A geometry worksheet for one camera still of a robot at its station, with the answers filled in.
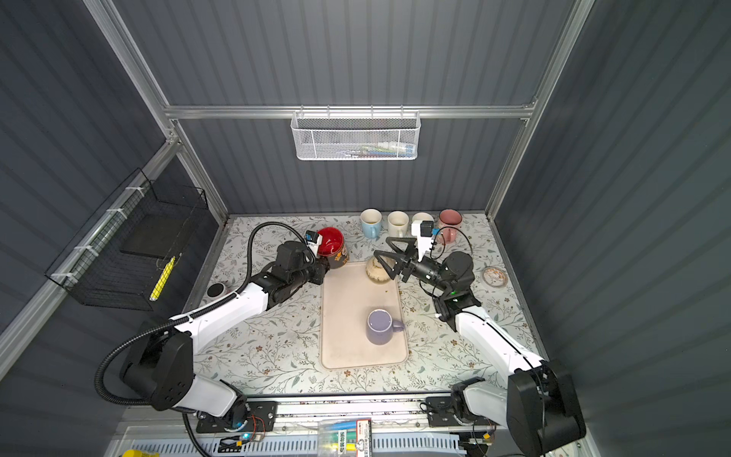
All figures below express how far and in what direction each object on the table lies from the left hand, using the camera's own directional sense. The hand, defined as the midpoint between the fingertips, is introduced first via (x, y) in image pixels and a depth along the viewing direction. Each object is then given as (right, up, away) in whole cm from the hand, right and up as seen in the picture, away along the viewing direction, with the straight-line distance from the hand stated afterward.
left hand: (327, 262), depth 86 cm
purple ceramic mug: (+16, -18, -5) cm, 25 cm away
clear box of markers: (+7, -42, -17) cm, 46 cm away
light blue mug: (+13, +13, +20) cm, 27 cm away
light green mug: (+33, +16, +22) cm, 43 cm away
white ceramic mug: (+24, +13, +20) cm, 34 cm away
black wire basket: (-49, +3, -14) cm, 51 cm away
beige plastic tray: (+5, -12, +11) cm, 17 cm away
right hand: (+17, +5, -17) cm, 25 cm away
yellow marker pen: (-37, -3, -18) cm, 41 cm away
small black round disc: (-38, -10, +6) cm, 39 cm away
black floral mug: (+1, +4, +8) cm, 9 cm away
